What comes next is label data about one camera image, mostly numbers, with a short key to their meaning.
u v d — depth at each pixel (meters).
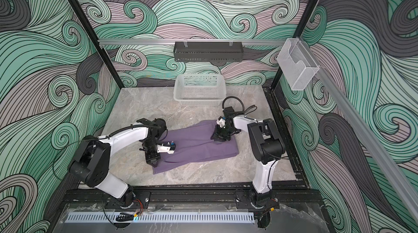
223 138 0.86
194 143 0.88
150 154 0.73
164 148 0.76
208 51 0.95
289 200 0.74
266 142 0.51
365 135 0.52
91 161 0.44
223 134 0.84
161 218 0.70
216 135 0.84
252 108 0.62
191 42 0.95
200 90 1.18
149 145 0.70
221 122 0.92
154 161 0.73
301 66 0.76
